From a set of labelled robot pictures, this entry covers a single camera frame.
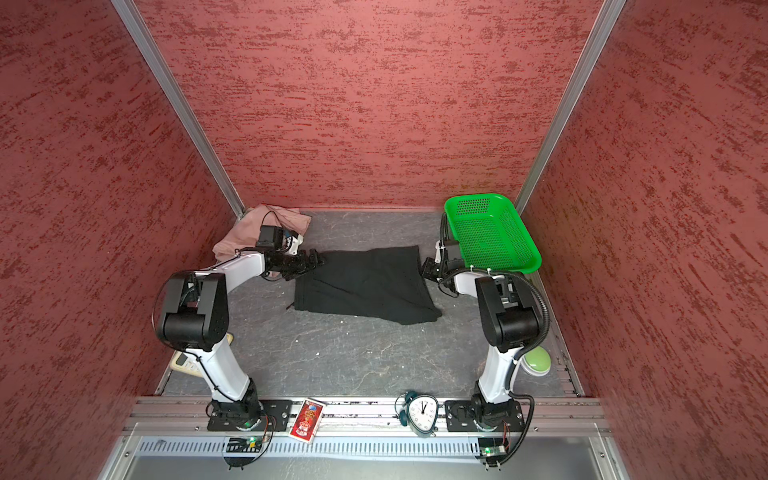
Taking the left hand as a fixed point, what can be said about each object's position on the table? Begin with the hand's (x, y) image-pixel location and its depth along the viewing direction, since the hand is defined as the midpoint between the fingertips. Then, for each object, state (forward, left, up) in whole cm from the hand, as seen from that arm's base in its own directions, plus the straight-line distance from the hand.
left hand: (316, 270), depth 97 cm
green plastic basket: (+21, -64, -4) cm, 67 cm away
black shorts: (-2, -23, -5) cm, 24 cm away
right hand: (+2, -35, -3) cm, 35 cm away
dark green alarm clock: (-40, -32, -1) cm, 52 cm away
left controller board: (-47, +11, -8) cm, 49 cm away
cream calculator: (-29, +32, -4) cm, 43 cm away
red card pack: (-43, -5, -4) cm, 43 cm away
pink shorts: (+19, +31, -4) cm, 37 cm away
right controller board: (-48, -50, -6) cm, 70 cm away
